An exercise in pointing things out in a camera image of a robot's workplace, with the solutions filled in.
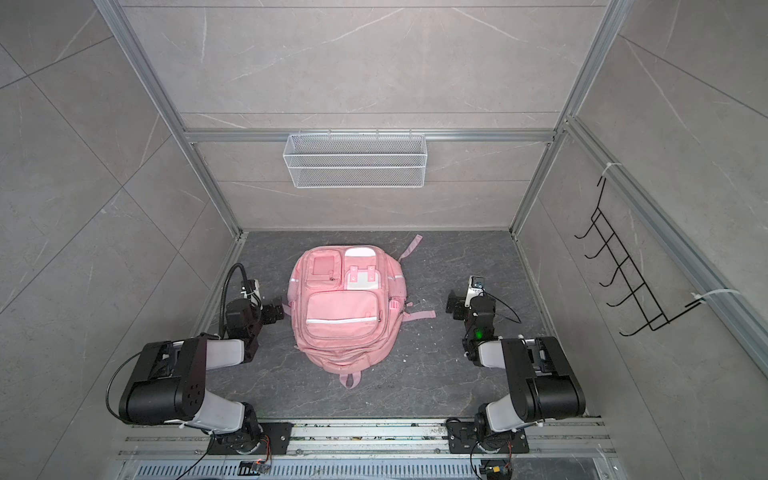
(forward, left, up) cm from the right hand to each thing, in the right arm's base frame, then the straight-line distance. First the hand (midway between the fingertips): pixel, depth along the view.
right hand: (467, 289), depth 94 cm
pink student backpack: (-6, +38, +2) cm, 38 cm away
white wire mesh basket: (+39, +36, +23) cm, 58 cm away
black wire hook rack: (-18, -31, +23) cm, 43 cm away
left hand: (0, +66, 0) cm, 66 cm away
